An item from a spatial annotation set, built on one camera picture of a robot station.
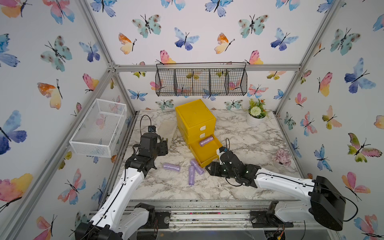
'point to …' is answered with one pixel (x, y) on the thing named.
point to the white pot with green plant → (257, 113)
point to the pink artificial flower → (283, 157)
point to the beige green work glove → (166, 129)
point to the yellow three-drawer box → (196, 123)
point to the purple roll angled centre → (195, 163)
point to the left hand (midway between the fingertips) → (161, 141)
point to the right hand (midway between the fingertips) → (208, 167)
